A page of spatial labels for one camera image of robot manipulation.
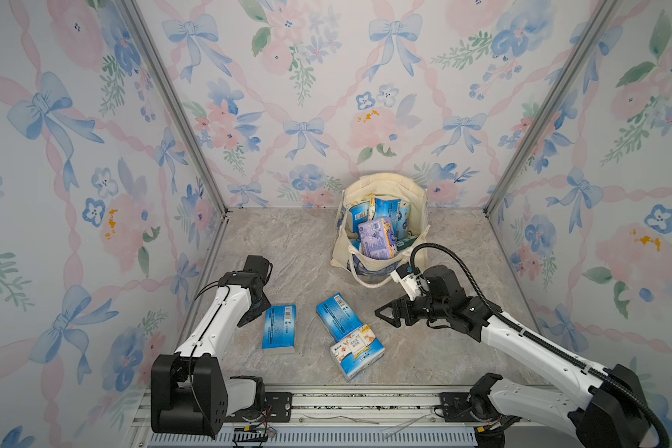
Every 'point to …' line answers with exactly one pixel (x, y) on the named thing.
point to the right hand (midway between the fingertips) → (386, 307)
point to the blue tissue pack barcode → (386, 208)
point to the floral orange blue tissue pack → (356, 352)
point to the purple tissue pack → (377, 238)
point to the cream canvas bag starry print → (371, 272)
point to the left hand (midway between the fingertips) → (254, 311)
